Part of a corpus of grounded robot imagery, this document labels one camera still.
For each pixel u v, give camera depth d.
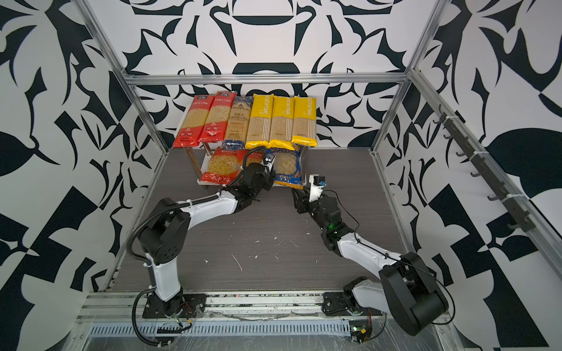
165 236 0.50
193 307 0.73
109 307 0.76
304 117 0.81
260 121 0.79
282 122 0.79
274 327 0.71
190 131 0.75
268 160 0.79
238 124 0.76
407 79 0.90
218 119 0.80
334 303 0.74
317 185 0.71
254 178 0.71
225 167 0.99
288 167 0.99
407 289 0.42
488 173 0.55
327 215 0.65
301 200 0.74
